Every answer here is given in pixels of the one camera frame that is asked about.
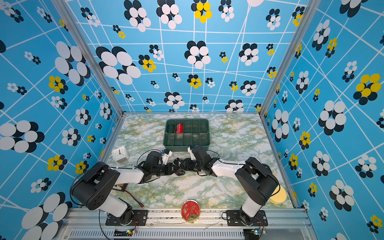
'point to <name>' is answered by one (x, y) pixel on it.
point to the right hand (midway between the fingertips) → (182, 166)
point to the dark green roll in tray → (171, 128)
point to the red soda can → (179, 128)
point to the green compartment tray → (179, 134)
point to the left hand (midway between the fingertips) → (179, 169)
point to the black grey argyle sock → (179, 170)
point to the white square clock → (120, 154)
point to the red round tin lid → (190, 211)
